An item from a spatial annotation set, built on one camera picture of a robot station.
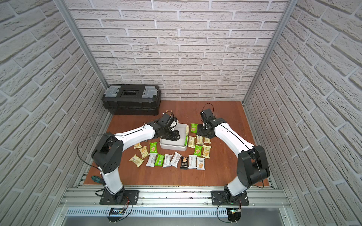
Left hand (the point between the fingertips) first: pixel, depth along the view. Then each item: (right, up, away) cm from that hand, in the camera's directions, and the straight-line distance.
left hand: (180, 135), depth 90 cm
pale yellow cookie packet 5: (+18, -4, +5) cm, 19 cm away
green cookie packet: (+4, -4, +2) cm, 6 cm away
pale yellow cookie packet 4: (+13, -4, +5) cm, 15 cm away
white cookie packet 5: (+13, -17, -5) cm, 22 cm away
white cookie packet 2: (-8, -15, -4) cm, 17 cm away
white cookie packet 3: (-2, -14, -3) cm, 15 cm away
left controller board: (-33, -38, -19) cm, 53 cm away
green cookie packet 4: (+12, -10, 0) cm, 15 cm away
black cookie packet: (+3, -16, -5) cm, 17 cm away
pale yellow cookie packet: (-24, -11, 0) cm, 26 cm away
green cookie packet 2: (+9, +4, +12) cm, 16 cm away
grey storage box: (+1, -6, +2) cm, 7 cm away
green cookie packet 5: (-13, -16, -5) cm, 21 cm away
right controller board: (+28, -38, -19) cm, 51 cm away
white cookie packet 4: (+8, -15, -5) cm, 18 cm away
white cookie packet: (-18, -15, -4) cm, 24 cm away
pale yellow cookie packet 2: (-27, -15, -4) cm, 31 cm away
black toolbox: (-35, +25, +8) cm, 43 cm away
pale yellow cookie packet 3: (+8, -5, +5) cm, 10 cm away
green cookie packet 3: (-18, -8, +2) cm, 20 cm away
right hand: (+14, +2, -2) cm, 15 cm away
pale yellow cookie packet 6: (+17, -10, 0) cm, 20 cm away
